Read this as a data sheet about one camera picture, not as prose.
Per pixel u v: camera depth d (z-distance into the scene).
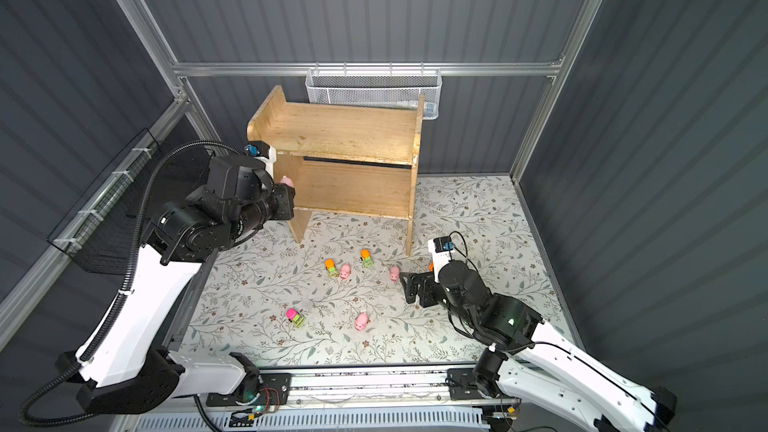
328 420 0.77
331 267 0.94
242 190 0.43
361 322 0.83
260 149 0.52
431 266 0.96
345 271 0.93
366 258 0.96
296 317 0.83
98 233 0.64
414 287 0.61
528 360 0.47
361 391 0.74
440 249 0.59
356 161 0.68
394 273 0.92
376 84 0.91
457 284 0.49
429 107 0.87
